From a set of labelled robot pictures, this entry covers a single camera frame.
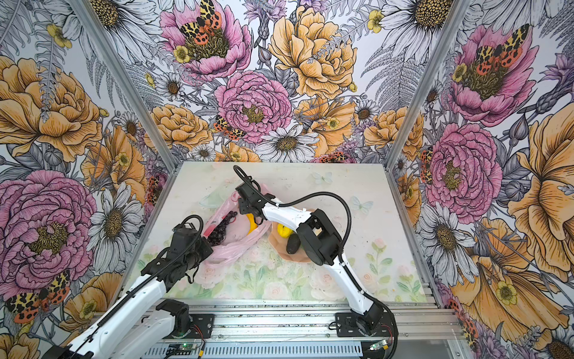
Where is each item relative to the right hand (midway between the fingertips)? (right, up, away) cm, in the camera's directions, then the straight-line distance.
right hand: (249, 207), depth 99 cm
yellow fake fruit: (+2, -7, -2) cm, 8 cm away
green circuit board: (-16, -41, -28) cm, 52 cm away
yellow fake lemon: (+16, -8, -9) cm, 20 cm away
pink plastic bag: (-5, -12, -3) cm, 13 cm away
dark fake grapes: (-11, -10, -7) cm, 16 cm away
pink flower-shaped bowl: (+14, -14, -9) cm, 21 cm away
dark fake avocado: (+19, -14, -7) cm, 25 cm away
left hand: (-12, -15, -14) cm, 24 cm away
